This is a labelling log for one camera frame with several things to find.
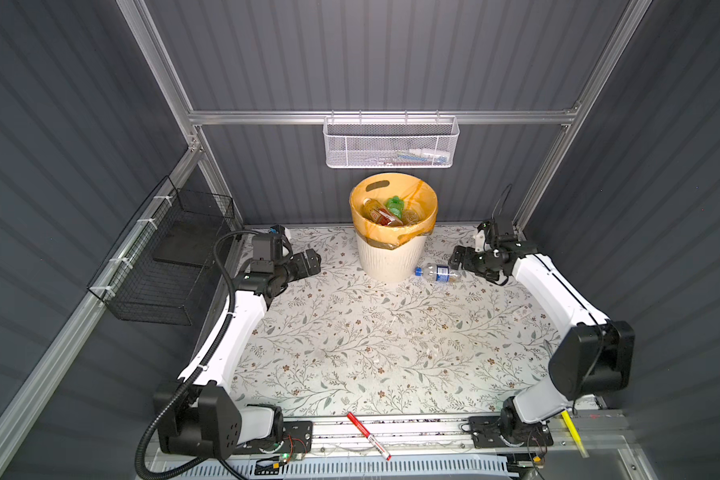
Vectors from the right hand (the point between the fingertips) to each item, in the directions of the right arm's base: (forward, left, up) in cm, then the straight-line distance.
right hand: (466, 266), depth 87 cm
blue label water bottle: (+6, +5, -12) cm, 15 cm away
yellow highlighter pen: (-40, -22, -17) cm, 49 cm away
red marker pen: (-44, +26, -14) cm, 53 cm away
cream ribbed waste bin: (+4, +22, -4) cm, 23 cm away
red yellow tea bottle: (+13, +26, +9) cm, 30 cm away
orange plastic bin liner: (+22, +12, -1) cm, 25 cm away
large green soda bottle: (+24, +20, +3) cm, 32 cm away
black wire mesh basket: (-9, +80, +13) cm, 82 cm away
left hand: (-2, +46, +7) cm, 46 cm away
